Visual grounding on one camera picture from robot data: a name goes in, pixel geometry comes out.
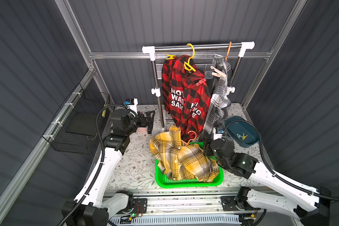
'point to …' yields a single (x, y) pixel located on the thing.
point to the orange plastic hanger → (190, 140)
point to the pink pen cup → (142, 130)
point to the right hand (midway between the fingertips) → (210, 140)
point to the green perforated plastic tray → (163, 180)
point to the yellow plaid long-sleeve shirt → (181, 161)
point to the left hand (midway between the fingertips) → (149, 112)
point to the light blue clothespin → (239, 136)
